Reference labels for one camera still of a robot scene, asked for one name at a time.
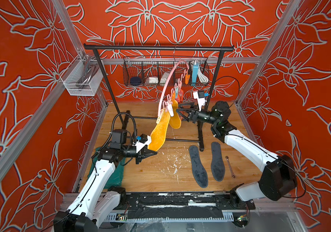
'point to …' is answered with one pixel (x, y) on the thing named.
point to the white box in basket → (153, 79)
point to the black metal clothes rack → (123, 115)
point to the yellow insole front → (158, 135)
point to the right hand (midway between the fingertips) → (176, 110)
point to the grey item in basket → (163, 79)
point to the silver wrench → (233, 175)
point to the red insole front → (180, 96)
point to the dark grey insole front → (218, 166)
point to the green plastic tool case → (116, 178)
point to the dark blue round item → (135, 80)
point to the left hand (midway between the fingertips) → (154, 150)
